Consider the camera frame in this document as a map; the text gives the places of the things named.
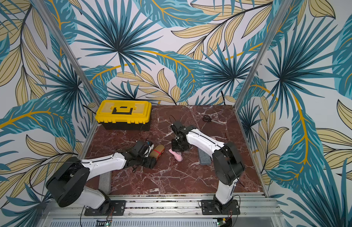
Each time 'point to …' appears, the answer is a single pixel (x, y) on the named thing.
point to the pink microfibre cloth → (177, 155)
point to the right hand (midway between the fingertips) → (175, 149)
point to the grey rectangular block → (205, 159)
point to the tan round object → (156, 151)
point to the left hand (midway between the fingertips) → (150, 162)
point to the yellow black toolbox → (124, 115)
